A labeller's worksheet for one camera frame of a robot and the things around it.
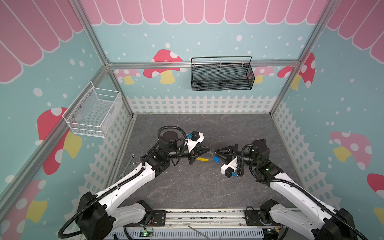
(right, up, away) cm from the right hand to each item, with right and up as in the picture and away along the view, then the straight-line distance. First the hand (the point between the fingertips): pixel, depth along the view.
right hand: (216, 147), depth 70 cm
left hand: (-4, -2, -2) cm, 5 cm away
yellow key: (-6, -7, +3) cm, 10 cm away
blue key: (0, -6, +1) cm, 6 cm away
